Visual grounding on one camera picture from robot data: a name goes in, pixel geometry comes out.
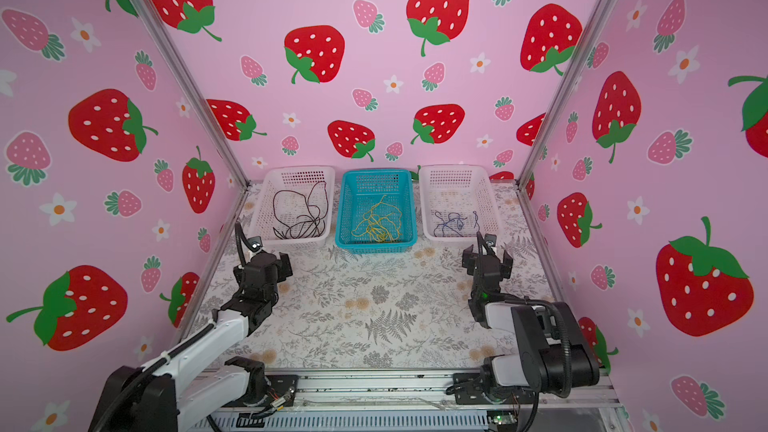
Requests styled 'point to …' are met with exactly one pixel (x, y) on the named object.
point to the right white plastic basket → (459, 201)
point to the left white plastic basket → (294, 206)
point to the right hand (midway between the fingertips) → (490, 248)
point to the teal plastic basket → (361, 189)
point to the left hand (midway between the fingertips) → (264, 257)
